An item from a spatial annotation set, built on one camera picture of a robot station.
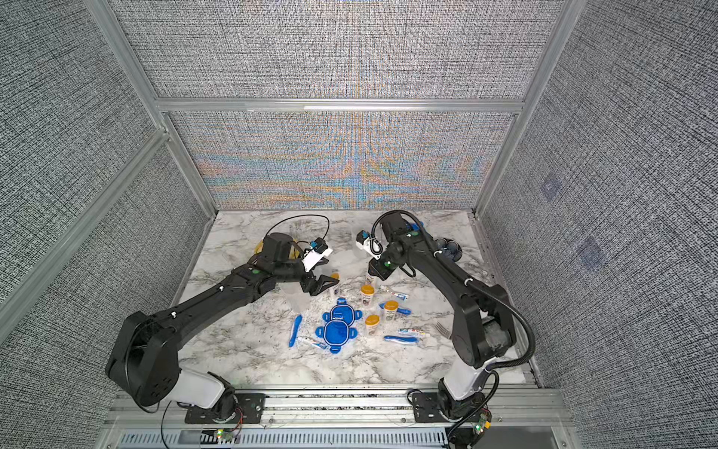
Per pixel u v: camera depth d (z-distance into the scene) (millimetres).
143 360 419
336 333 876
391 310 823
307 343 849
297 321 888
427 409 731
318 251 701
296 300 892
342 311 905
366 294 851
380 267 763
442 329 871
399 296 935
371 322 775
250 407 736
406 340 853
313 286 730
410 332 859
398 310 834
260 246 1009
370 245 768
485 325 475
